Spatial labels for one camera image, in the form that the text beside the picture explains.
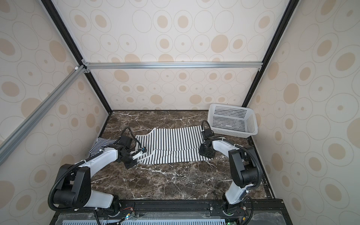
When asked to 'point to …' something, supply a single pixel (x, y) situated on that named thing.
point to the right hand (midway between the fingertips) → (208, 153)
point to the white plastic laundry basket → (232, 120)
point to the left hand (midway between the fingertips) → (136, 159)
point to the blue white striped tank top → (99, 144)
